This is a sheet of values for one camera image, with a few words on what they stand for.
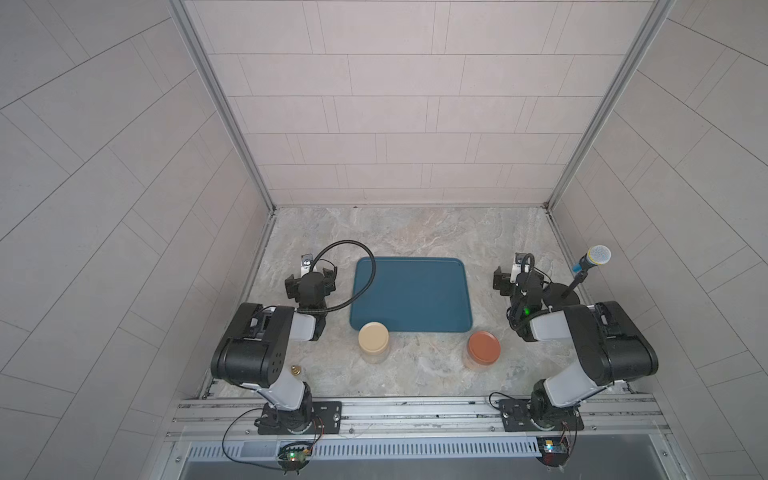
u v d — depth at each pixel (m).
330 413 0.72
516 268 0.81
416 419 0.72
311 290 0.69
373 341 0.74
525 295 0.69
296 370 0.77
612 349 0.45
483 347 0.74
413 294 0.96
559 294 0.91
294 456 0.64
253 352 0.44
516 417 0.71
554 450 0.68
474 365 0.74
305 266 0.78
